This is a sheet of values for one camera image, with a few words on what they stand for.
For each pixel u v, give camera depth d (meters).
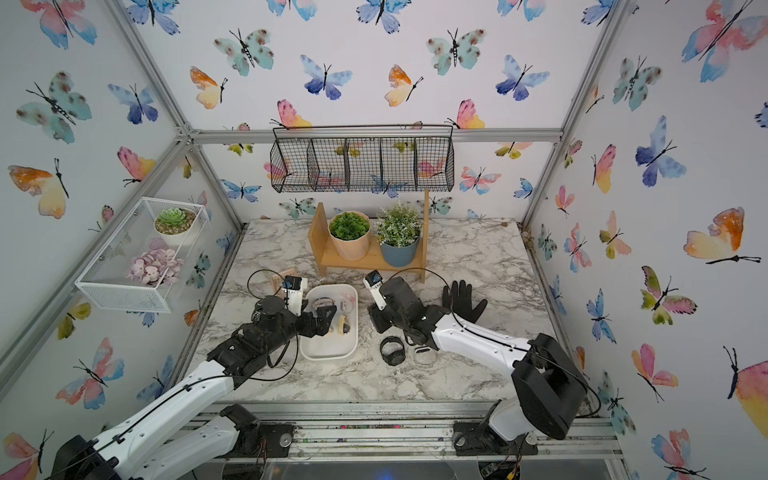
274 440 0.74
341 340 0.92
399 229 0.89
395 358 0.84
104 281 0.62
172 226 0.71
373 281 0.71
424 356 0.88
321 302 0.96
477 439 0.74
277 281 1.04
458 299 0.99
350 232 0.93
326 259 1.01
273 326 0.61
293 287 0.67
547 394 0.42
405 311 0.62
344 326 0.89
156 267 0.63
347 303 0.98
